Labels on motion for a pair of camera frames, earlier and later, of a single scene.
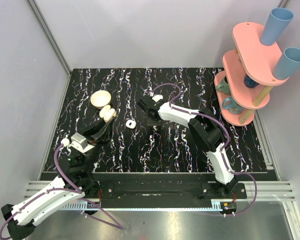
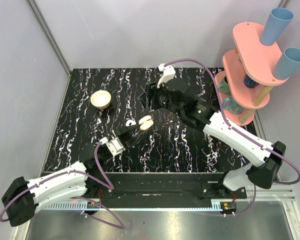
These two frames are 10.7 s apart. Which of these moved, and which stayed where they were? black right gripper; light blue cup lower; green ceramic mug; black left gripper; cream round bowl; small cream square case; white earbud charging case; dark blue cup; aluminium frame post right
Moved: small cream square case; black left gripper; black right gripper
Stayed: light blue cup lower; aluminium frame post right; dark blue cup; green ceramic mug; white earbud charging case; cream round bowl
